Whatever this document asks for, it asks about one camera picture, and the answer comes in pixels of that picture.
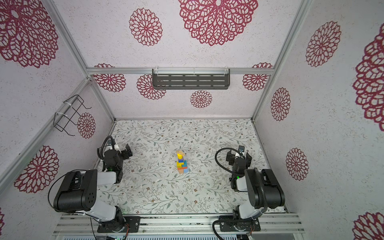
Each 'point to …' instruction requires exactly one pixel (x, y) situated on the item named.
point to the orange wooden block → (182, 168)
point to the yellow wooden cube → (181, 163)
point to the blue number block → (180, 160)
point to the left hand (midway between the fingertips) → (120, 149)
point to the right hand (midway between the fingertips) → (240, 150)
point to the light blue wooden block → (186, 170)
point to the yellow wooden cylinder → (180, 156)
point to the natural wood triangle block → (180, 152)
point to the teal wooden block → (185, 164)
